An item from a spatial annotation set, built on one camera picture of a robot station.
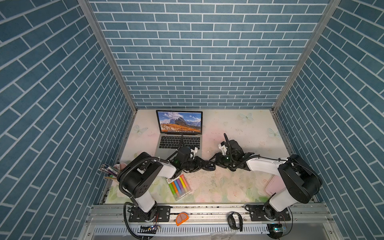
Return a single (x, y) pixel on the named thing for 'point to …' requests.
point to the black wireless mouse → (209, 166)
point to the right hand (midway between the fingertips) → (211, 162)
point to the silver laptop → (172, 124)
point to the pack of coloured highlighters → (179, 186)
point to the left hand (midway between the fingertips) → (210, 166)
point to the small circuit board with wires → (151, 229)
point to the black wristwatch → (231, 221)
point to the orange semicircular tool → (181, 218)
